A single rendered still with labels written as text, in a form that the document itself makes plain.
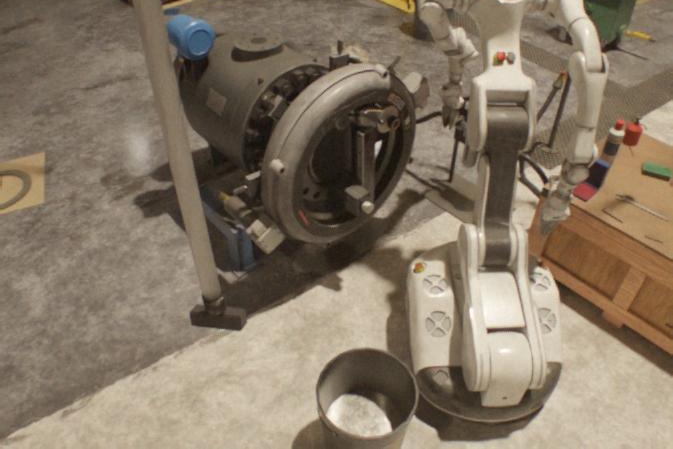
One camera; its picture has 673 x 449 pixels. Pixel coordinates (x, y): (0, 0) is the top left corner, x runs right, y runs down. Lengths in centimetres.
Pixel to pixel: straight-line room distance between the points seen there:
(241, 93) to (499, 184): 106
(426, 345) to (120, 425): 116
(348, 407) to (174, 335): 83
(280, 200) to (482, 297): 77
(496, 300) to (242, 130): 114
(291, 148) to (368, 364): 77
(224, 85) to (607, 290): 184
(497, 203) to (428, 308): 44
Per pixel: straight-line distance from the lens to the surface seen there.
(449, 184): 296
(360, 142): 197
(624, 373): 239
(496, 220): 186
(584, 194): 233
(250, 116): 208
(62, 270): 276
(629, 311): 245
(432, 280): 195
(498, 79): 177
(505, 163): 178
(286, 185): 182
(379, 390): 191
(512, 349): 177
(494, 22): 179
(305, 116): 177
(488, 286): 185
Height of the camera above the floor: 180
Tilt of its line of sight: 40 degrees down
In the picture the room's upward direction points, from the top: straight up
